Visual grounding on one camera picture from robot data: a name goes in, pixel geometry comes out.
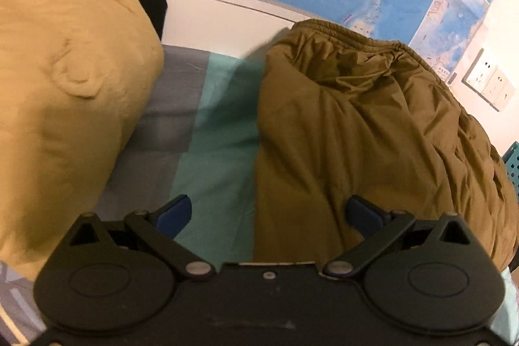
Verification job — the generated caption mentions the teal grey striped bed sheet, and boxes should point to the teal grey striped bed sheet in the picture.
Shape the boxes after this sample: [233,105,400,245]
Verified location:
[0,44,268,344]

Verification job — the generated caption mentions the yellow padded quilt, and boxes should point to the yellow padded quilt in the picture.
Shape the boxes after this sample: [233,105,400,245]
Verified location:
[0,0,165,282]

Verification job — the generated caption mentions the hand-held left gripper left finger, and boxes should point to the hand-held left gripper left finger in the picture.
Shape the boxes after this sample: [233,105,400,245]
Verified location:
[67,194,214,282]

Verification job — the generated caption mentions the black cloth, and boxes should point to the black cloth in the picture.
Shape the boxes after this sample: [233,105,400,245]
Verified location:
[119,0,169,42]

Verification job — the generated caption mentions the white wall socket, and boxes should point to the white wall socket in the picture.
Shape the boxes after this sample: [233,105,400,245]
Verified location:
[465,48,498,88]
[482,66,510,100]

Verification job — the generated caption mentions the teal perforated plastic basket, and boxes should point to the teal perforated plastic basket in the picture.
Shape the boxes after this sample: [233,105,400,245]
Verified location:
[502,141,519,206]

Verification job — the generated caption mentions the olive brown padded trousers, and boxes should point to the olive brown padded trousers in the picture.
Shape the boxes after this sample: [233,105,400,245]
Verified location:
[251,18,519,271]

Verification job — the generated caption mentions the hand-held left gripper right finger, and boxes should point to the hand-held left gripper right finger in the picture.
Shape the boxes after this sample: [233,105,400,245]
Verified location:
[322,194,474,280]

